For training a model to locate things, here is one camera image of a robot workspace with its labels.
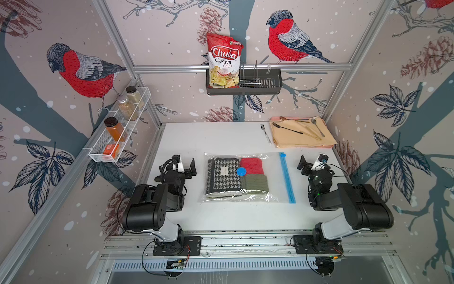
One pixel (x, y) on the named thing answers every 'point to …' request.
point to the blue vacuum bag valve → (241, 171)
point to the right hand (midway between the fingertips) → (310, 156)
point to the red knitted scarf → (253, 165)
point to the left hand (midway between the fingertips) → (187, 156)
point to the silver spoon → (314, 121)
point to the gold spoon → (283, 118)
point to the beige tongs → (316, 136)
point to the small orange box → (111, 149)
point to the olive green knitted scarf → (254, 182)
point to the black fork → (288, 129)
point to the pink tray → (278, 118)
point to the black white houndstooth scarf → (223, 180)
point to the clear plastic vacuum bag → (276, 168)
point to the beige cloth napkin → (284, 138)
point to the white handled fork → (263, 128)
